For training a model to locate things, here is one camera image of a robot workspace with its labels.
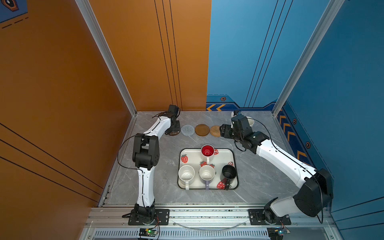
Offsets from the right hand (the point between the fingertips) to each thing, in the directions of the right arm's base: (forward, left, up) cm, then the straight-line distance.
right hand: (223, 128), depth 83 cm
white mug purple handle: (-17, +9, -20) cm, 28 cm away
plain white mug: (+17, -23, -13) cm, 31 cm away
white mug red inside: (-3, +9, -18) cm, 20 cm away
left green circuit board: (-45, +40, -23) cm, 64 cm away
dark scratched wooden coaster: (+12, +31, -19) cm, 39 cm away
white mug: (-18, +22, -21) cm, 35 cm away
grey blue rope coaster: (+16, +22, -20) cm, 34 cm away
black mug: (-19, -3, -21) cm, 28 cm away
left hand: (+13, +31, -14) cm, 37 cm away
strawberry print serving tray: (-7, +18, -21) cm, 28 cm away
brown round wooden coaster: (+16, +12, -21) cm, 28 cm away
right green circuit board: (-46, -23, -25) cm, 57 cm away
